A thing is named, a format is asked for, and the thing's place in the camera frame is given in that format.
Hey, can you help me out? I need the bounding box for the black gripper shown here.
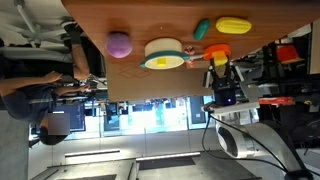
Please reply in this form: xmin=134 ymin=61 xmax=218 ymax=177
xmin=207 ymin=61 xmax=238 ymax=107

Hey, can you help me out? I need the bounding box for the yellow toy pepper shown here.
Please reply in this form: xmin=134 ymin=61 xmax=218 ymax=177
xmin=211 ymin=50 xmax=230 ymax=67

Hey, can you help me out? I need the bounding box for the small pink toy piece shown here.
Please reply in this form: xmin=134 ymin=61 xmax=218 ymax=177
xmin=184 ymin=45 xmax=196 ymax=56

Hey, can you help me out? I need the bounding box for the teal toy cucumber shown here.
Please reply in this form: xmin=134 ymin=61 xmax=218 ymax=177
xmin=193 ymin=18 xmax=211 ymax=42

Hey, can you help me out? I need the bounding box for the yellow toy corn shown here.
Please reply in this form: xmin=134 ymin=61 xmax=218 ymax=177
xmin=214 ymin=16 xmax=253 ymax=35

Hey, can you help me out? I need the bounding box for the white pot with teal rim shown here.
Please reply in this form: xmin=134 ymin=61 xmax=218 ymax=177
xmin=139 ymin=37 xmax=191 ymax=71

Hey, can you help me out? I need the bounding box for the orange black bar clamp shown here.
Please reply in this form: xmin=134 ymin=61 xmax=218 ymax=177
xmin=257 ymin=96 xmax=296 ymax=108

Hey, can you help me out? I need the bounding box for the brown cardboard sheet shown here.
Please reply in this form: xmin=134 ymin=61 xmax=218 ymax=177
xmin=105 ymin=54 xmax=216 ymax=103

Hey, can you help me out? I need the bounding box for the yellow emergency stop box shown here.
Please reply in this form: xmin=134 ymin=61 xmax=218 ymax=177
xmin=275 ymin=44 xmax=306 ymax=66

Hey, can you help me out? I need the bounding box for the dark computer monitor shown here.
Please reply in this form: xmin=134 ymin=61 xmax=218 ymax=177
xmin=52 ymin=103 xmax=87 ymax=133

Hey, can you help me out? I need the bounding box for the seated person in dark shirt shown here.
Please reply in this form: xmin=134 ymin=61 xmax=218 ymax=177
xmin=0 ymin=19 xmax=92 ymax=146

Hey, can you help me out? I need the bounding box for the grey office chair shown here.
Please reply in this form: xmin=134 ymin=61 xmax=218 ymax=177
xmin=0 ymin=0 xmax=76 ymax=64

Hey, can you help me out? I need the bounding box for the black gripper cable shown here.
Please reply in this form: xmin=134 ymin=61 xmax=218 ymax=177
xmin=201 ymin=111 xmax=291 ymax=174

